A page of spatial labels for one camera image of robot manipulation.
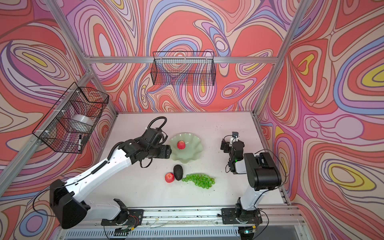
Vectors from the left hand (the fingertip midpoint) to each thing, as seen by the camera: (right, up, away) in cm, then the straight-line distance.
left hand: (168, 151), depth 78 cm
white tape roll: (-42, +17, -5) cm, 45 cm away
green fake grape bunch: (+18, -17, +5) cm, 25 cm away
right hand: (+39, +3, +19) cm, 43 cm away
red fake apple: (+6, +1, +18) cm, 18 cm away
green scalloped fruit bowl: (+13, -2, +18) cm, 22 cm away
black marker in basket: (-42, +4, -7) cm, 43 cm away
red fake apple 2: (0, -16, +4) cm, 16 cm away
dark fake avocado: (+5, -12, +7) cm, 15 cm away
